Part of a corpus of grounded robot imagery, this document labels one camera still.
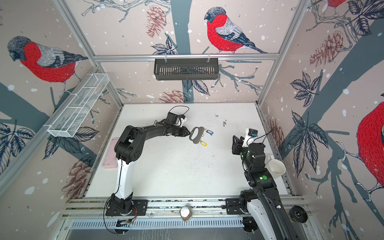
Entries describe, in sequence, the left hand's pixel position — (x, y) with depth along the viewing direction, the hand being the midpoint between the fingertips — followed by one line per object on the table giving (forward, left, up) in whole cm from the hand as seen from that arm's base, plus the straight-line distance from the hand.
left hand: (188, 132), depth 100 cm
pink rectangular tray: (-19, +47, -1) cm, 51 cm away
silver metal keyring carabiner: (+1, -5, -4) cm, 6 cm away
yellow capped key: (-7, -10, -3) cm, 12 cm away
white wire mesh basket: (-9, +58, +27) cm, 65 cm away
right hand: (-16, -25, +19) cm, 36 cm away
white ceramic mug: (-27, -48, +7) cm, 55 cm away
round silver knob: (-47, 0, +8) cm, 48 cm away
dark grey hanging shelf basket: (+37, 0, +26) cm, 46 cm away
